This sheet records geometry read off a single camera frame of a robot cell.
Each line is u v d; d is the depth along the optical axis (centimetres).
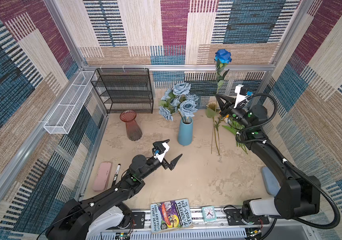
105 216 56
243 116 62
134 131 97
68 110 96
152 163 66
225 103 65
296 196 41
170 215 73
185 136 93
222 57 59
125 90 109
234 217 73
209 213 74
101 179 86
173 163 65
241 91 60
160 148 59
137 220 75
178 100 78
